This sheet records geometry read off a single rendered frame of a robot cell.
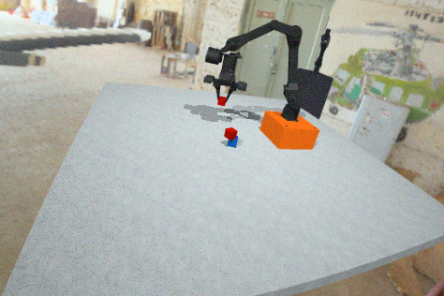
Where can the blue cube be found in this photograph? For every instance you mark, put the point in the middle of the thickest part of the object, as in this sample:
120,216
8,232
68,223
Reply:
233,143

